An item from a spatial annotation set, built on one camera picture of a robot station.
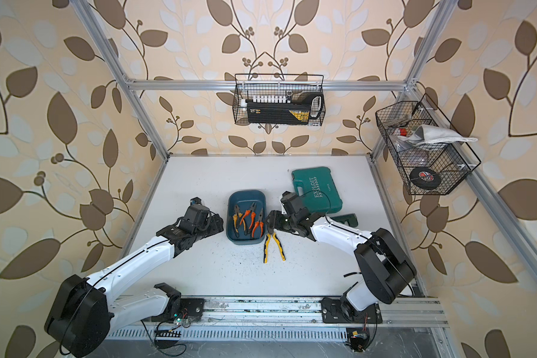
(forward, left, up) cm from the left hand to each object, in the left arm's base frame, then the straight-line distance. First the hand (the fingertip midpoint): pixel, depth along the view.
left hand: (217, 221), depth 86 cm
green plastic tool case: (+17, -43, -3) cm, 46 cm away
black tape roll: (+5, -71, +22) cm, 75 cm away
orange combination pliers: (+3, -15, -7) cm, 17 cm away
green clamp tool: (+6, -56, -7) cm, 57 cm away
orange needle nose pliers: (+8, -13, -7) cm, 17 cm away
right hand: (+1, -20, -1) cm, 20 cm away
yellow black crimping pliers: (-8, -19, -8) cm, 22 cm away
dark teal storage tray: (+7, -10, -7) cm, 14 cm away
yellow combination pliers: (+5, -6, -7) cm, 10 cm away
